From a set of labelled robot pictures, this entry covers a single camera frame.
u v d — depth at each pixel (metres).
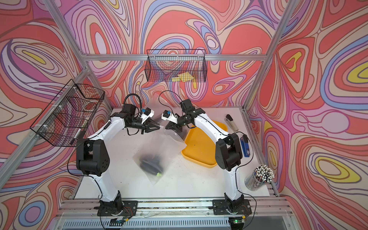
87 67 0.92
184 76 0.91
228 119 1.08
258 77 0.99
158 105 1.14
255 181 0.71
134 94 0.75
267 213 0.73
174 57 0.87
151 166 0.82
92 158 0.50
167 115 0.73
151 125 0.78
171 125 0.78
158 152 0.84
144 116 0.75
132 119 0.72
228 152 0.52
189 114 0.67
